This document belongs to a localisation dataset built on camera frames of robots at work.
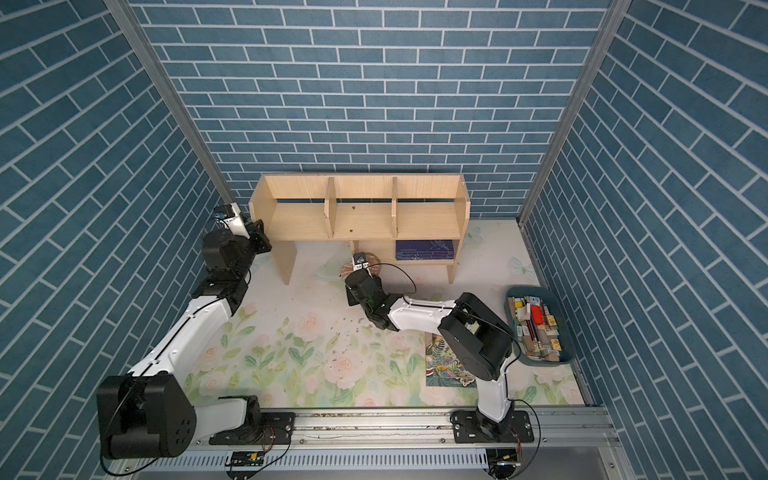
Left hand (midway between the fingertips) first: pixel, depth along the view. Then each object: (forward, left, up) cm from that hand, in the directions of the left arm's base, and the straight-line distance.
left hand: (270, 220), depth 79 cm
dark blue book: (+3, -43, -15) cm, 46 cm away
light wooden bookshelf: (-2, -35, +3) cm, 35 cm away
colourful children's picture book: (-30, -48, -28) cm, 63 cm away
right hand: (-6, -22, -20) cm, 30 cm away
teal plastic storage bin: (-17, -79, -27) cm, 85 cm away
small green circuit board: (-50, +2, -33) cm, 60 cm away
